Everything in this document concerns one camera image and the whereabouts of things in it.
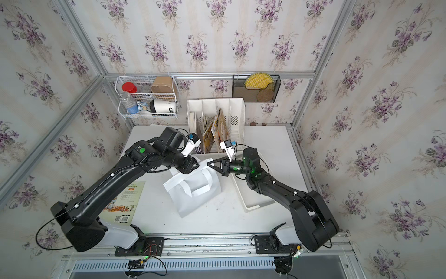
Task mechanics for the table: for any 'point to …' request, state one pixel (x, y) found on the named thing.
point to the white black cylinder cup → (162, 106)
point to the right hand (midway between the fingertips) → (211, 165)
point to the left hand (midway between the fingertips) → (197, 166)
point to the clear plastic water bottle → (132, 106)
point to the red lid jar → (129, 86)
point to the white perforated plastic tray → (250, 199)
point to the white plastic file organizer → (200, 112)
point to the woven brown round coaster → (265, 95)
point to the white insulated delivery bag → (189, 190)
